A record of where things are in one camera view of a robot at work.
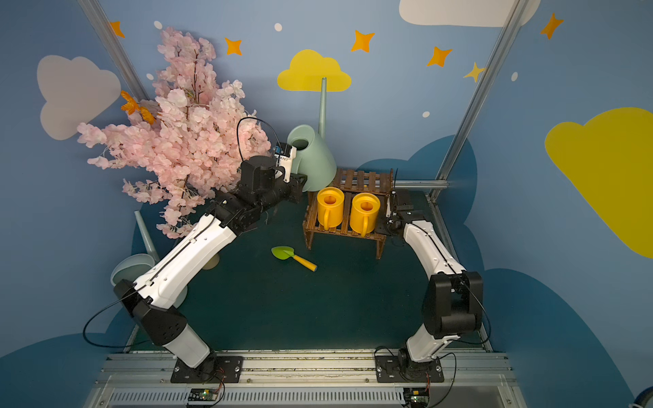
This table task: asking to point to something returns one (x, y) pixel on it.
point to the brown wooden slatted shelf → (364, 180)
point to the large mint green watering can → (129, 268)
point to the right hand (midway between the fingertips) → (385, 224)
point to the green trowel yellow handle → (283, 252)
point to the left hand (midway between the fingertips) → (301, 171)
